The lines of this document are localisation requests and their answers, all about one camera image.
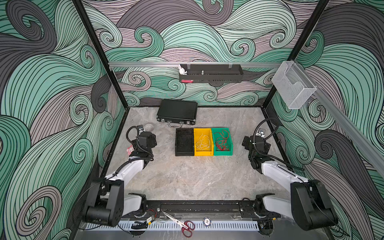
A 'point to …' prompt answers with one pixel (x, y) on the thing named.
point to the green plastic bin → (216, 152)
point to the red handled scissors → (182, 225)
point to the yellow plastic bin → (197, 133)
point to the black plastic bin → (184, 142)
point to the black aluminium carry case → (177, 112)
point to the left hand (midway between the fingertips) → (144, 136)
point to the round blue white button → (207, 221)
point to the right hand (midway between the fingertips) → (256, 139)
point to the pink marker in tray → (187, 81)
